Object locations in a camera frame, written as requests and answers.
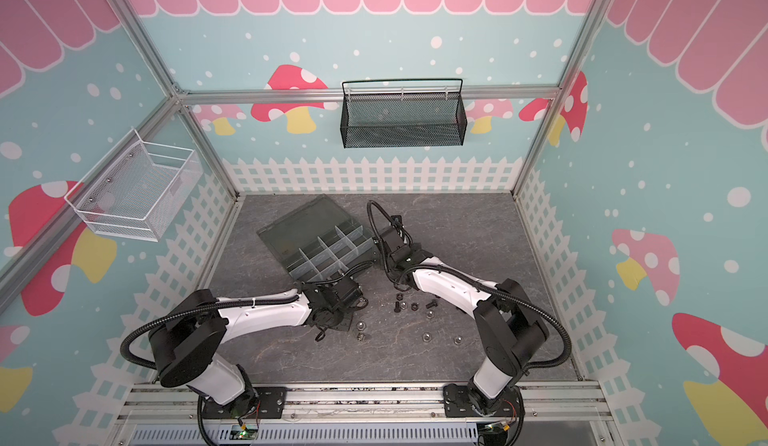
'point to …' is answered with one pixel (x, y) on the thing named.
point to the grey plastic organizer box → (318, 240)
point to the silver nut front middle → (427, 337)
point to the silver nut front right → (458, 340)
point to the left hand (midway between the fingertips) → (341, 324)
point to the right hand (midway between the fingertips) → (391, 249)
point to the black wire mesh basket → (399, 120)
